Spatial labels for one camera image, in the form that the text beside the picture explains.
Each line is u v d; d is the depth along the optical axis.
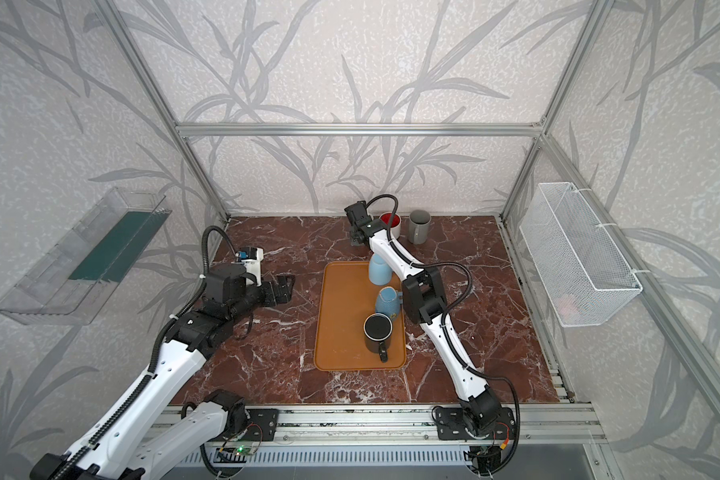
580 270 0.61
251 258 0.65
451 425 0.74
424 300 0.67
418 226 1.05
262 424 0.73
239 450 0.71
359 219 0.86
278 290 0.68
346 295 1.02
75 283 0.64
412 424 0.75
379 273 0.96
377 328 0.81
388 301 0.85
